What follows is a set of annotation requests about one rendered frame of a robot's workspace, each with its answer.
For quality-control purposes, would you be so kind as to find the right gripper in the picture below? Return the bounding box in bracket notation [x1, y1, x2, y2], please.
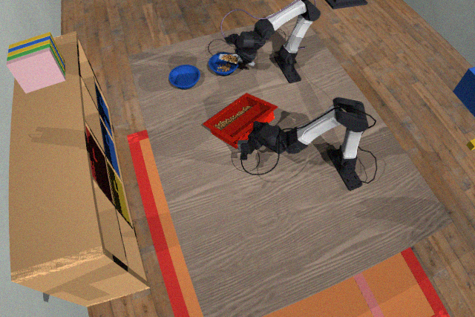
[235, 48, 258, 65]

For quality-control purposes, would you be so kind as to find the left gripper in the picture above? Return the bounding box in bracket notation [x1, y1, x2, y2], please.
[248, 121, 269, 150]

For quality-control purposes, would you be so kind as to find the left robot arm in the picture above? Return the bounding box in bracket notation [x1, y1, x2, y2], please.
[237, 97, 369, 191]

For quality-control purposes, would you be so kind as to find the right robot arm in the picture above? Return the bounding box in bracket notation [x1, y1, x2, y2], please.
[226, 0, 321, 83]

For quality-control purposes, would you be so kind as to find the blue bowl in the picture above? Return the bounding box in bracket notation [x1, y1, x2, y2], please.
[209, 52, 239, 76]
[169, 65, 200, 89]

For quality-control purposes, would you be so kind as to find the red divided box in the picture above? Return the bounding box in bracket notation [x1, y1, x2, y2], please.
[203, 93, 277, 148]

